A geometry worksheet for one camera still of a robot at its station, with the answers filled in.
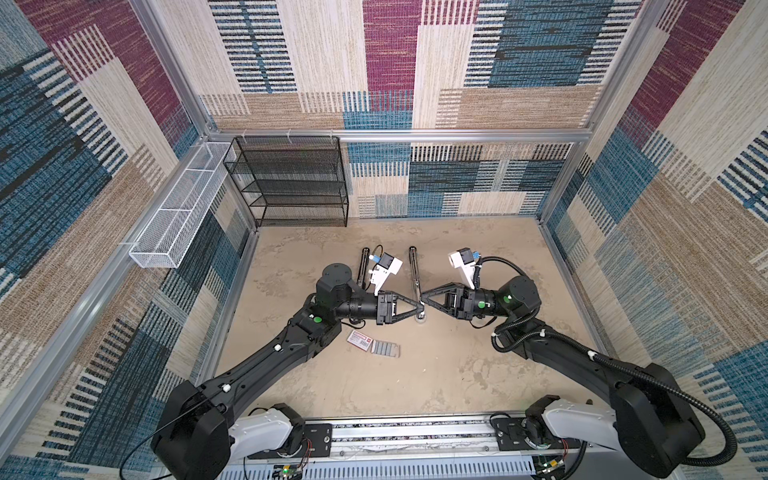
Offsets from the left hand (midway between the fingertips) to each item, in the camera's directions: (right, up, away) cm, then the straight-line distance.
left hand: (422, 310), depth 63 cm
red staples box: (-16, -14, +26) cm, 33 cm away
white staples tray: (-8, -16, +25) cm, 30 cm away
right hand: (0, +1, +2) cm, 2 cm away
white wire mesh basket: (-59, +14, +7) cm, 61 cm away
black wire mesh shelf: (-42, +37, +47) cm, 73 cm away
